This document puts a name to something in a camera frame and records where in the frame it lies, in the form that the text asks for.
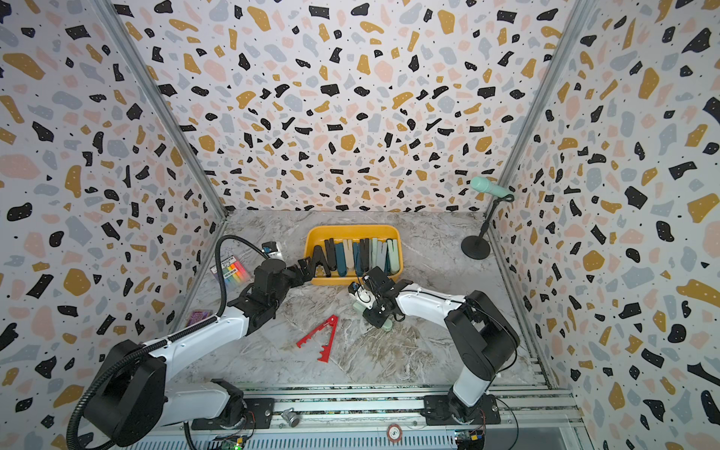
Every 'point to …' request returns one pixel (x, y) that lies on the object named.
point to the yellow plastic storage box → (316, 234)
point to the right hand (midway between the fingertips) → (376, 313)
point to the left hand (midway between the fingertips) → (303, 260)
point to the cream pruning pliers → (349, 253)
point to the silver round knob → (291, 416)
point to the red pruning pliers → (326, 350)
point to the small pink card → (197, 315)
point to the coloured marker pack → (233, 271)
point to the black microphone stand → (478, 247)
